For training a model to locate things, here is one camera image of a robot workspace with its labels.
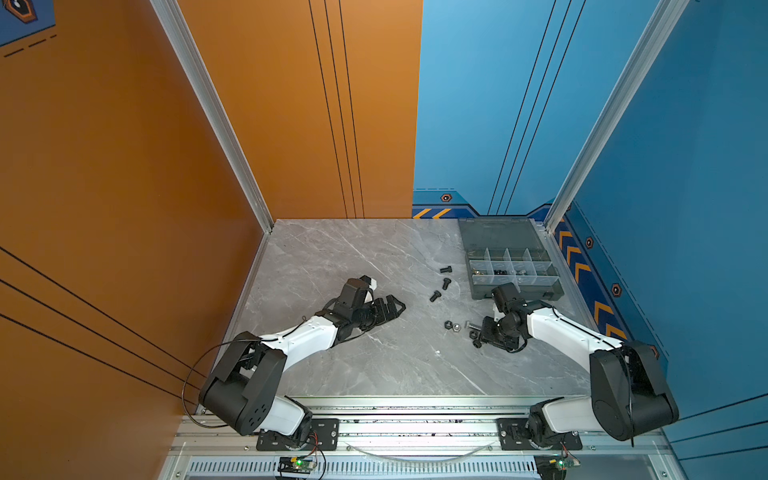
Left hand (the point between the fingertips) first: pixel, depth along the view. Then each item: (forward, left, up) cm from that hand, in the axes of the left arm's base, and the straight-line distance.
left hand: (398, 309), depth 87 cm
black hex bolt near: (+10, -13, -8) cm, 18 cm away
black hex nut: (-1, -16, -7) cm, 17 cm away
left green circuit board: (-37, +22, -9) cm, 44 cm away
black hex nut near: (-8, -24, -6) cm, 26 cm away
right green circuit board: (-36, -38, -9) cm, 53 cm away
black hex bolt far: (+20, -18, -7) cm, 28 cm away
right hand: (-6, -25, -7) cm, 27 cm away
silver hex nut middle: (-2, -18, -8) cm, 20 cm away
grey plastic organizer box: (+26, -37, -3) cm, 45 cm away
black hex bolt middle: (+15, -17, -8) cm, 24 cm away
